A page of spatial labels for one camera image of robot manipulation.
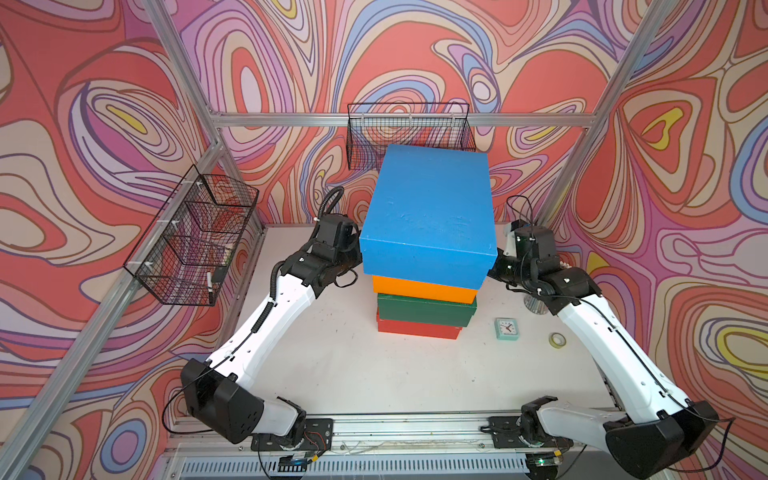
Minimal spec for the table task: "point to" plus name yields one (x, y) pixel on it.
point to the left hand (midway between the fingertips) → (372, 247)
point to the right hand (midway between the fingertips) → (477, 267)
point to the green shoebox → (425, 311)
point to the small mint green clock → (506, 329)
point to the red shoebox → (416, 329)
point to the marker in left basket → (209, 287)
